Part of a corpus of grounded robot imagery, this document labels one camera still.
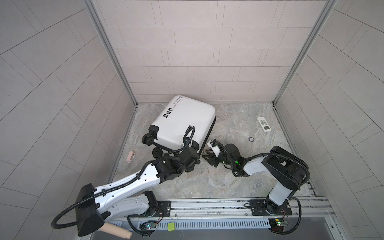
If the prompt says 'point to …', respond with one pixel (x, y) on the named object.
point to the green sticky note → (171, 226)
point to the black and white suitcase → (186, 123)
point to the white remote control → (264, 124)
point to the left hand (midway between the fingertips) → (194, 157)
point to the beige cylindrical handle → (117, 230)
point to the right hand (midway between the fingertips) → (204, 155)
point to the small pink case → (131, 155)
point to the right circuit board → (277, 224)
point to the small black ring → (251, 139)
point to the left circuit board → (148, 225)
